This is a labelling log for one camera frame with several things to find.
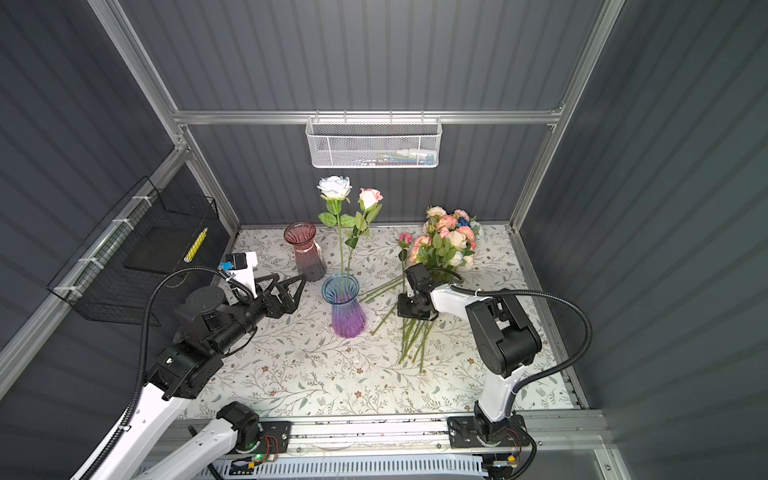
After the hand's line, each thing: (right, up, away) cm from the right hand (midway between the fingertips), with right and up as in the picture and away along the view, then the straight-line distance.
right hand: (404, 312), depth 96 cm
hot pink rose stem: (+1, +24, +16) cm, 29 cm away
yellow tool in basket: (-56, +21, -18) cm, 62 cm away
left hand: (-26, +14, -31) cm, 43 cm away
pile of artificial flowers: (+14, +21, +4) cm, 25 cm away
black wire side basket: (-69, +13, -26) cm, 75 cm away
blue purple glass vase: (-17, 0, -7) cm, 19 cm away
